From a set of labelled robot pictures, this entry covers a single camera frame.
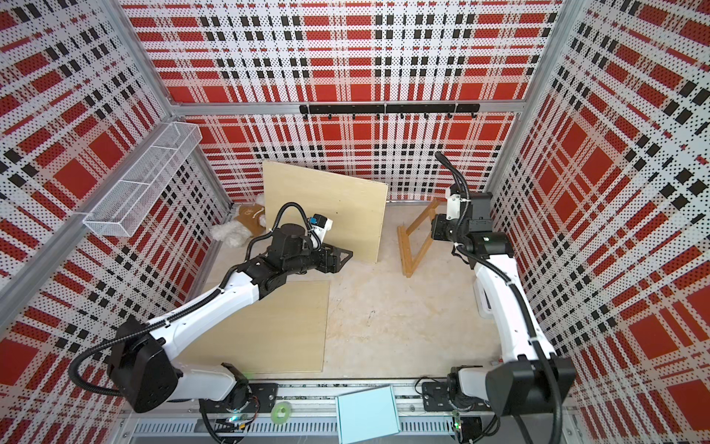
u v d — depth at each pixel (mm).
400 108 890
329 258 685
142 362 395
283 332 836
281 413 719
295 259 626
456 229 555
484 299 881
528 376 382
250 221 1055
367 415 676
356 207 889
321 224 691
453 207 675
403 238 955
